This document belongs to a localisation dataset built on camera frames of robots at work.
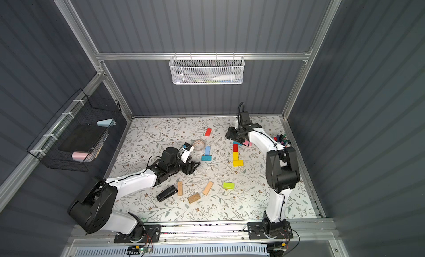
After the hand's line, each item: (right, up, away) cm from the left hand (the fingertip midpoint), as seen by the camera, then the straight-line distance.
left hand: (197, 162), depth 86 cm
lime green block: (+17, -13, +3) cm, 22 cm away
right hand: (+17, +14, +8) cm, 23 cm away
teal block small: (+23, +9, +18) cm, 30 cm away
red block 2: (+22, +6, +16) cm, 28 cm away
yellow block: (+22, +2, +13) cm, 25 cm away
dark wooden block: (-1, -17, -4) cm, 18 cm away
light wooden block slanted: (+6, -13, 0) cm, 15 cm away
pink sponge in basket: (-45, +6, -21) cm, 50 cm away
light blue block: (+5, +4, +16) cm, 17 cm away
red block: (+5, +17, +26) cm, 31 cm away
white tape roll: (-1, +8, +19) cm, 20 cm away
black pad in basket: (-46, +14, -18) cm, 51 cm away
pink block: (+25, +11, -7) cm, 28 cm away
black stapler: (-14, -15, -4) cm, 20 cm away
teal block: (+4, 0, +13) cm, 13 cm away
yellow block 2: (+23, -2, +10) cm, 25 cm away
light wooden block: (-9, -14, 0) cm, 17 cm away
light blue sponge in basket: (-44, +21, -6) cm, 49 cm away
